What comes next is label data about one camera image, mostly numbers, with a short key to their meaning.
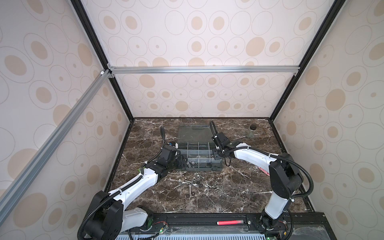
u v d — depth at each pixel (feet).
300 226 2.42
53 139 1.80
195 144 3.44
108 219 1.32
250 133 3.41
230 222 2.47
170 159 2.17
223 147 2.25
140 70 2.94
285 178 1.55
